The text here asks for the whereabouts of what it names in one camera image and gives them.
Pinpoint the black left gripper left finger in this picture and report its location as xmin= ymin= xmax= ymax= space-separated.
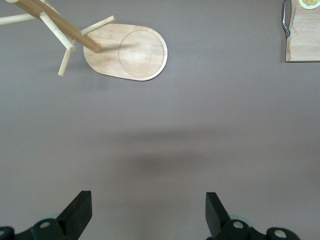
xmin=0 ymin=190 xmax=93 ymax=240

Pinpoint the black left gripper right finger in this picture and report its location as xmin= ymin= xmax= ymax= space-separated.
xmin=205 ymin=191 xmax=300 ymax=240

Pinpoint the wooden cup rack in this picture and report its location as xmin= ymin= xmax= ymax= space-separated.
xmin=0 ymin=0 xmax=169 ymax=82

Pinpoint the brown table cover mat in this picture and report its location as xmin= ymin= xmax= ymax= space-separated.
xmin=0 ymin=0 xmax=320 ymax=240

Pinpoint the bamboo cutting board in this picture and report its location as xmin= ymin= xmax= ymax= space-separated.
xmin=285 ymin=0 xmax=320 ymax=63

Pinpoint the lemon slice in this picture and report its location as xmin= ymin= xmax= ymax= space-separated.
xmin=298 ymin=0 xmax=320 ymax=10

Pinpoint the metal cutting board handle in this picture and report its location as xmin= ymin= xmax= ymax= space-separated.
xmin=281 ymin=0 xmax=292 ymax=39

